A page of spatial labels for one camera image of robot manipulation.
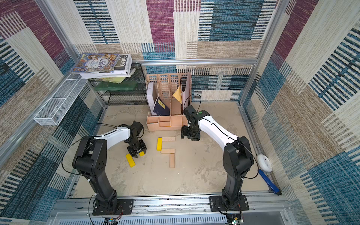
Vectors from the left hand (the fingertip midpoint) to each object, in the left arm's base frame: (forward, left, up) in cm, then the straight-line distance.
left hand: (144, 152), depth 93 cm
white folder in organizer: (+30, -4, +21) cm, 37 cm away
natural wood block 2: (-6, -18, 0) cm, 19 cm away
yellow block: (+6, -9, 0) cm, 11 cm away
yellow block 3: (-6, +7, +1) cm, 9 cm away
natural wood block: (+2, -15, -2) cm, 15 cm away
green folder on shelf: (+40, +16, +24) cm, 49 cm away
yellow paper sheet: (+27, -23, +25) cm, 43 cm away
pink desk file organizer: (+48, -13, +7) cm, 50 cm away
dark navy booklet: (+30, -9, +10) cm, 33 cm away
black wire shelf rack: (+31, +7, +25) cm, 41 cm away
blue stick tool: (-24, -76, 0) cm, 80 cm away
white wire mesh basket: (+11, +39, +34) cm, 53 cm away
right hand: (+4, -27, +12) cm, 29 cm away
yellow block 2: (-2, +1, +3) cm, 4 cm away
